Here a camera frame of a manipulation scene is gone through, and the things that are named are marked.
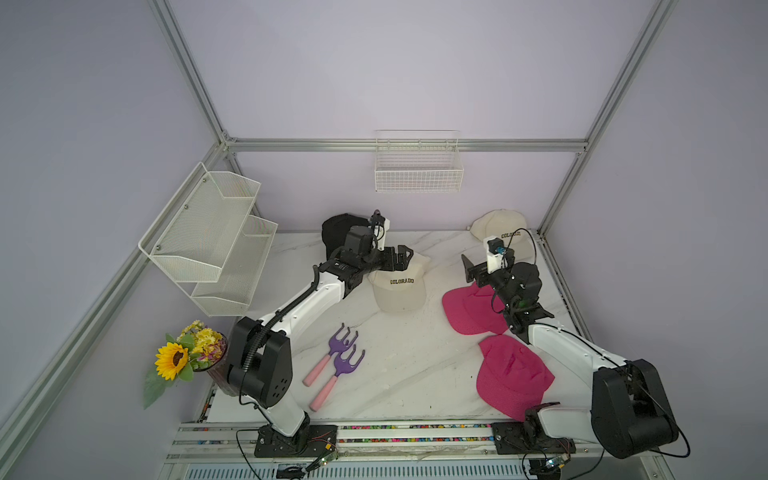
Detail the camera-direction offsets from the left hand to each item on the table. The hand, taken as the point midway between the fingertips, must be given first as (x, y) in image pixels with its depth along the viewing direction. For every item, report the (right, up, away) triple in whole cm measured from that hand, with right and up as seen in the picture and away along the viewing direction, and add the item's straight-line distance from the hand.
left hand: (398, 254), depth 85 cm
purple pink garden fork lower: (-17, -33, +1) cm, 37 cm away
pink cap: (+26, -18, +11) cm, 33 cm away
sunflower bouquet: (-44, -21, -21) cm, 53 cm away
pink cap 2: (+32, -34, -4) cm, 47 cm away
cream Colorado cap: (+2, -12, +15) cm, 20 cm away
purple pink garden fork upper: (-19, -28, +4) cm, 34 cm away
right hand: (+23, 0, 0) cm, 23 cm away
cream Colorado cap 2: (+44, +11, +28) cm, 54 cm away
